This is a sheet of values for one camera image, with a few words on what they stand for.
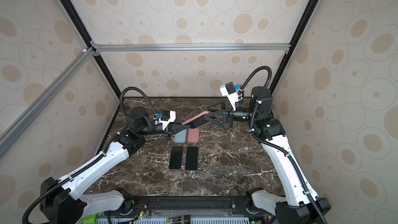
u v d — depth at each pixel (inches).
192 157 35.3
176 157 35.5
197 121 22.0
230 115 19.7
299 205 14.5
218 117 20.0
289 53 36.8
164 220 27.6
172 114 21.0
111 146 20.1
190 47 35.0
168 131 22.6
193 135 38.5
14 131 20.6
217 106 22.6
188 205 29.8
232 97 19.9
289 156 16.2
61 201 14.7
